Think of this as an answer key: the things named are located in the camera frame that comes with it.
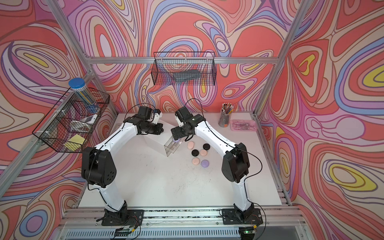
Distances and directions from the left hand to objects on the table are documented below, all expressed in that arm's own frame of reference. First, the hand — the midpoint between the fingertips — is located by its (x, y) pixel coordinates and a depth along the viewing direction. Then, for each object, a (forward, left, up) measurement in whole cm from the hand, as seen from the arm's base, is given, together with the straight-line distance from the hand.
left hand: (164, 130), depth 91 cm
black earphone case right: (-4, -27, -13) cm, 30 cm away
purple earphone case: (-4, -7, -6) cm, 10 cm away
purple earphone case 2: (-16, -26, -13) cm, 33 cm away
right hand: (-5, -11, +1) cm, 13 cm away
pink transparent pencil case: (+15, -56, -13) cm, 60 cm away
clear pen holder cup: (+16, -41, -6) cm, 45 cm away
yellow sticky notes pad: (-22, +33, +18) cm, 43 cm away
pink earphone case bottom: (-14, -20, -13) cm, 28 cm away
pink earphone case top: (-2, -16, -14) cm, 22 cm away
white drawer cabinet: (-7, +3, -1) cm, 8 cm away
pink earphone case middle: (-8, -25, -13) cm, 29 cm away
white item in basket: (-7, +33, +18) cm, 38 cm away
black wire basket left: (-10, +45, +15) cm, 48 cm away
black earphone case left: (-8, -19, -13) cm, 25 cm away
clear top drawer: (-5, -4, -9) cm, 12 cm away
